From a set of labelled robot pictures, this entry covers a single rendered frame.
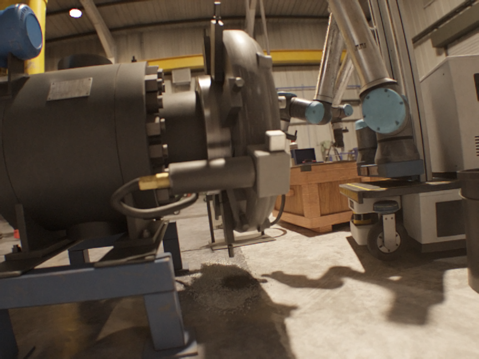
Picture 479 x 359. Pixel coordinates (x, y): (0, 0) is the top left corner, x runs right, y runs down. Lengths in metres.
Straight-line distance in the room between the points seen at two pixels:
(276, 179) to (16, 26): 0.86
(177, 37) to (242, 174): 12.95
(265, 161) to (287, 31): 13.51
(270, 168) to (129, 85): 0.48
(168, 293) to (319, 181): 1.41
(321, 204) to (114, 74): 1.50
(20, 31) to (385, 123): 1.17
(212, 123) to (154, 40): 12.84
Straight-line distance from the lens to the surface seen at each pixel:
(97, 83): 0.91
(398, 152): 1.19
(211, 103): 0.89
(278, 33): 13.95
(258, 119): 0.74
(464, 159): 1.35
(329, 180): 1.95
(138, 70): 0.93
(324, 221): 1.94
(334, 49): 1.34
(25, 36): 1.03
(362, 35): 1.16
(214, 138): 0.87
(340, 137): 2.22
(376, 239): 1.26
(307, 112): 1.16
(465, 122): 1.37
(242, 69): 0.79
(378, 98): 1.03
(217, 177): 0.64
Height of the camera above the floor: 0.42
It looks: 2 degrees down
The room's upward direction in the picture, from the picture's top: 6 degrees counter-clockwise
